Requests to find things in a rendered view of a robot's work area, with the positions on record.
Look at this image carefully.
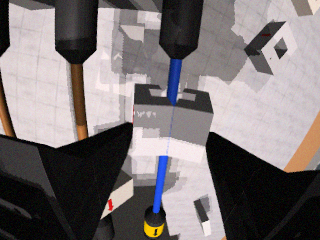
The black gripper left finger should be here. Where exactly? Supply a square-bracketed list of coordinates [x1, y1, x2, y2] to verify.
[0, 123, 133, 240]

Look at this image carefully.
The grey square block with square hole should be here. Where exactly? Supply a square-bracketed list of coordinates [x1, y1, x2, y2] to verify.
[244, 21, 297, 75]

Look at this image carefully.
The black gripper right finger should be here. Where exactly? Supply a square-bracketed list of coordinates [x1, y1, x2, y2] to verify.
[205, 131, 320, 240]

